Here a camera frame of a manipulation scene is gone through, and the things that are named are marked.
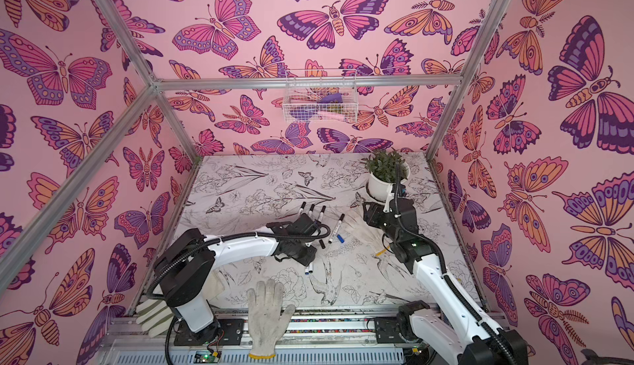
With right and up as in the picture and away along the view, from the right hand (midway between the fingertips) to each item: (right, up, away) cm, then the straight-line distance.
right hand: (372, 203), depth 81 cm
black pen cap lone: (-16, -16, +11) cm, 26 cm away
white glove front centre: (-33, -36, -5) cm, 49 cm away
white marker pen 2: (-21, -5, +20) cm, 29 cm away
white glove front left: (-68, -35, -4) cm, 77 cm away
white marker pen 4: (-20, -23, +5) cm, 31 cm away
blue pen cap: (-9, -14, +12) cm, 21 cm away
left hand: (-19, -19, +7) cm, 28 cm away
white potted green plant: (+6, +13, +12) cm, 18 cm away
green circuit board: (-51, -44, -8) cm, 68 cm away
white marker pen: (-24, -3, +22) cm, 33 cm away
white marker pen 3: (-17, -6, +19) cm, 26 cm away
